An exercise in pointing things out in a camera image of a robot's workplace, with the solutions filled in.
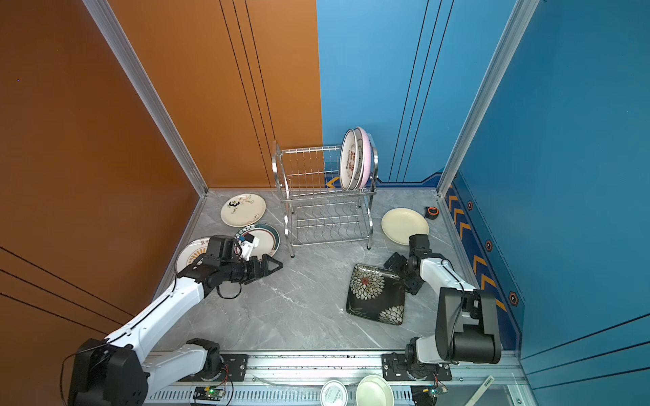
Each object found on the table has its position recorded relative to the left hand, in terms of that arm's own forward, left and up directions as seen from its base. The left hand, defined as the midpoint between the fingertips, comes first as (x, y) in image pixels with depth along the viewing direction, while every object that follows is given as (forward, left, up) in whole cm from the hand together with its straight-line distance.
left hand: (275, 267), depth 81 cm
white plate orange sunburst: (+12, +37, -13) cm, 41 cm away
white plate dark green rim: (+18, +7, -12) cm, 23 cm away
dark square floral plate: (-4, -34, -11) cm, 36 cm away
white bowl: (-31, -31, -13) cm, 46 cm away
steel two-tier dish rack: (+32, -12, -9) cm, 36 cm away
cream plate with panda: (+35, +22, -12) cm, 43 cm away
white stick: (-31, -60, -12) cm, 69 cm away
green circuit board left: (-32, +16, -14) cm, 39 cm away
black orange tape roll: (+32, -61, -9) cm, 69 cm away
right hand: (+4, -40, -10) cm, 42 cm away
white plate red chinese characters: (+29, -24, +20) cm, 43 cm away
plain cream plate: (+27, -46, -11) cm, 55 cm away
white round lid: (-33, -19, -6) cm, 38 cm away
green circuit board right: (-32, -47, -13) cm, 58 cm away
